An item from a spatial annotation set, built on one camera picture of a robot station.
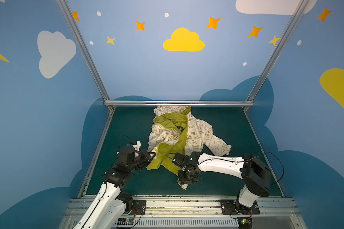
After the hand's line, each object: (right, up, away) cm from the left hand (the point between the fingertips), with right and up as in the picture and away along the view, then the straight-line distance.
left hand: (156, 152), depth 76 cm
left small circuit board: (-16, -36, -3) cm, 39 cm away
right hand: (+15, -18, +3) cm, 24 cm away
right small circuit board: (+47, -37, -2) cm, 60 cm away
